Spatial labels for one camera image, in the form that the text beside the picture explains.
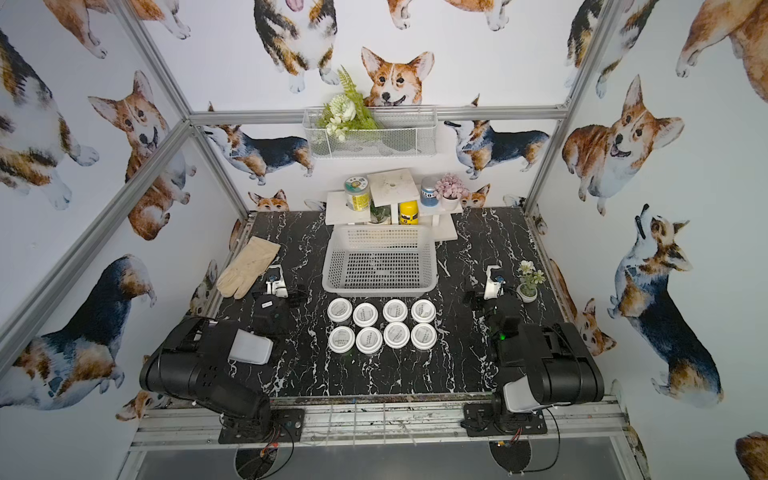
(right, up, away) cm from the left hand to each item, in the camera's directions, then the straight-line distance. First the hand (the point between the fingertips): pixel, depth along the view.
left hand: (280, 270), depth 90 cm
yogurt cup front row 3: (+35, -17, -8) cm, 40 cm away
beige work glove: (-17, +1, +16) cm, 23 cm away
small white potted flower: (+76, -6, +2) cm, 76 cm away
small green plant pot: (+28, +19, +19) cm, 39 cm away
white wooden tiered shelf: (+33, +26, +7) cm, 43 cm away
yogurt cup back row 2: (+26, -12, -4) cm, 29 cm away
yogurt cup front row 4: (+43, -17, -8) cm, 47 cm away
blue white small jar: (+46, +25, +7) cm, 53 cm away
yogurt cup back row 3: (+35, -11, -3) cm, 37 cm away
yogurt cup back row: (+19, -11, -3) cm, 22 cm away
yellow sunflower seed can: (+22, +24, +6) cm, 33 cm away
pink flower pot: (+52, +25, +2) cm, 58 cm away
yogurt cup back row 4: (+43, -11, -3) cm, 45 cm away
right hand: (+63, 0, -2) cm, 63 cm away
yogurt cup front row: (+20, -18, -9) cm, 28 cm away
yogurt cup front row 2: (+28, -18, -9) cm, 34 cm away
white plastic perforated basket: (+30, +2, +16) cm, 34 cm away
